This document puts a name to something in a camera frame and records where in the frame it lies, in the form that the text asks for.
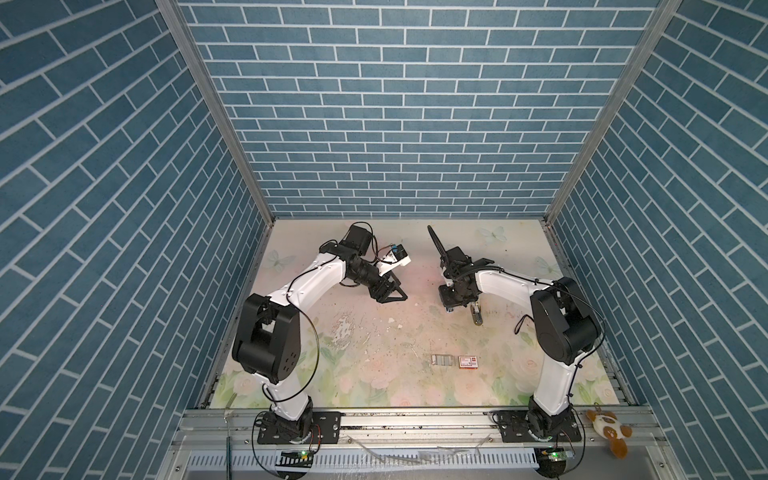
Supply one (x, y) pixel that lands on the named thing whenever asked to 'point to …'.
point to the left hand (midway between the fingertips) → (399, 288)
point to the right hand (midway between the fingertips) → (443, 298)
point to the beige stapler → (477, 314)
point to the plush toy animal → (607, 426)
